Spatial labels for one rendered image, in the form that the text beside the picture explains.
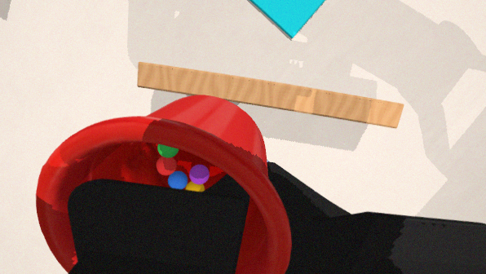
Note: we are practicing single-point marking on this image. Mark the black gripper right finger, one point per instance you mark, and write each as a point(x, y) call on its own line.
point(326, 239)

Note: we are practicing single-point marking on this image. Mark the tan wooden flat bar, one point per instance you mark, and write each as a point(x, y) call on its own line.
point(269, 94)

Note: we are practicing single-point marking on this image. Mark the green marble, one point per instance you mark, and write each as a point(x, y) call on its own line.
point(167, 151)

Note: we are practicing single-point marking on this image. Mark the red marble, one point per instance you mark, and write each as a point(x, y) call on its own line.
point(166, 166)

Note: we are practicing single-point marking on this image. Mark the blue marble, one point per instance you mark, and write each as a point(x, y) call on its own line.
point(178, 180)

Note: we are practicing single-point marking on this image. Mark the purple marble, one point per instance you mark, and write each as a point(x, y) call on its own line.
point(199, 174)

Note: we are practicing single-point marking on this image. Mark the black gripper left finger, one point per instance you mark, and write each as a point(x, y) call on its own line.
point(166, 224)

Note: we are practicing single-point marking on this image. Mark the red cup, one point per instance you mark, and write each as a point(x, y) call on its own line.
point(208, 131)

